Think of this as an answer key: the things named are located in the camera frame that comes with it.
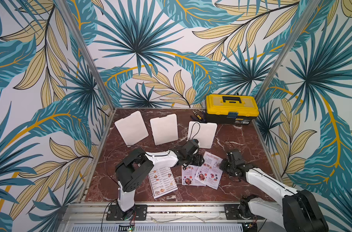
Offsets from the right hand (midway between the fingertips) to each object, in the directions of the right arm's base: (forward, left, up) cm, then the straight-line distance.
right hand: (221, 164), depth 89 cm
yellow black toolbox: (+34, -14, +14) cm, 39 cm away
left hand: (0, +13, +3) cm, 13 cm away
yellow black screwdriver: (+41, +10, +2) cm, 42 cm away
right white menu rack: (+15, +10, +12) cm, 22 cm away
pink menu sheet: (-6, +21, -1) cm, 21 cm away
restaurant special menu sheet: (-5, +8, -1) cm, 10 cm away
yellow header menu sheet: (-9, +36, -1) cm, 37 cm away
